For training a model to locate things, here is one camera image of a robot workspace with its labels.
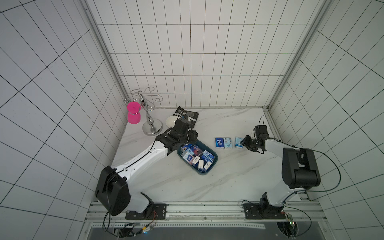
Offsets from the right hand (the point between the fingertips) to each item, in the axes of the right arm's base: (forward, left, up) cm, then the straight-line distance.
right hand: (237, 141), depth 97 cm
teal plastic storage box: (-13, +26, +2) cm, 29 cm away
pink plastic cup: (+1, +62, +27) cm, 68 cm away
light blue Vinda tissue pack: (-2, +7, 0) cm, 7 cm away
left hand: (-9, +29, +16) cm, 34 cm away
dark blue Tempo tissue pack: (-3, +12, +1) cm, 13 cm away
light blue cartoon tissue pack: (-2, 0, 0) cm, 2 cm away
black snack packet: (+23, +41, +1) cm, 47 cm away
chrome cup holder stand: (+9, +60, 0) cm, 61 cm away
